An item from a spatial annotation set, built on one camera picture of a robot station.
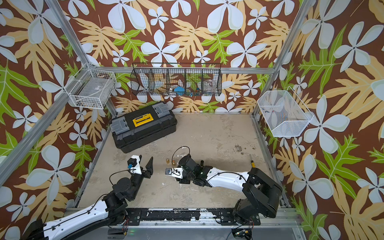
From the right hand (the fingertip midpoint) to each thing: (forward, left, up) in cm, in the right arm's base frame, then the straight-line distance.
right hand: (175, 170), depth 84 cm
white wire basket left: (+39, +50, +28) cm, 70 cm away
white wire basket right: (+25, -63, +20) cm, 71 cm away
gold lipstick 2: (+5, +2, -2) cm, 6 cm away
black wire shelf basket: (+53, +2, +25) cm, 58 cm away
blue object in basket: (+45, -1, +22) cm, 50 cm away
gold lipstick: (+8, +6, -5) cm, 11 cm away
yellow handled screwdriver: (+6, -48, -6) cm, 49 cm away
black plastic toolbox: (+23, +21, +10) cm, 33 cm away
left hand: (+3, +14, +12) cm, 18 cm away
